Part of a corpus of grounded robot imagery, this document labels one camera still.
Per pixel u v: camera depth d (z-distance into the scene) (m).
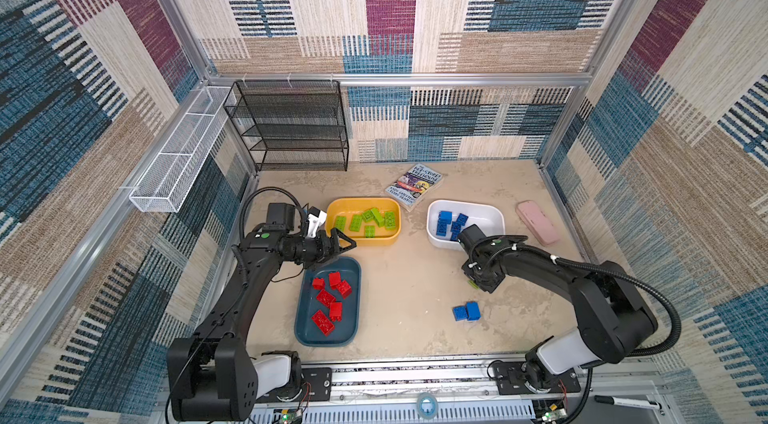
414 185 1.11
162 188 0.89
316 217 0.76
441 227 0.99
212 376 0.39
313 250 0.69
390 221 1.02
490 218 1.01
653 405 0.70
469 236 0.73
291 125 1.11
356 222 1.03
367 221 1.02
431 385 0.74
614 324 0.44
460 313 0.83
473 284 0.79
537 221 1.02
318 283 0.88
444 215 1.04
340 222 1.03
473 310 0.84
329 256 0.70
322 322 0.82
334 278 0.87
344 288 0.86
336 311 0.83
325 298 0.87
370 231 1.00
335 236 0.71
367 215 1.02
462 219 1.02
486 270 0.67
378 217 1.02
